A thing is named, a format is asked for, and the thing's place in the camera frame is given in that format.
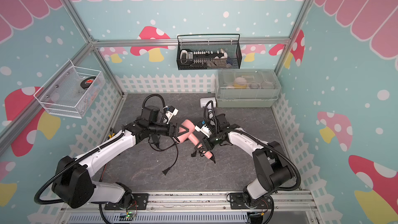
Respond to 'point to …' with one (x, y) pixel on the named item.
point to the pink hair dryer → (189, 126)
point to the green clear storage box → (241, 88)
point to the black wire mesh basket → (233, 61)
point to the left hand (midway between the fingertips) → (183, 132)
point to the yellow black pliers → (110, 136)
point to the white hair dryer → (203, 101)
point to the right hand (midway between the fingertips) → (198, 146)
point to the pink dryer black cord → (193, 154)
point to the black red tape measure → (86, 82)
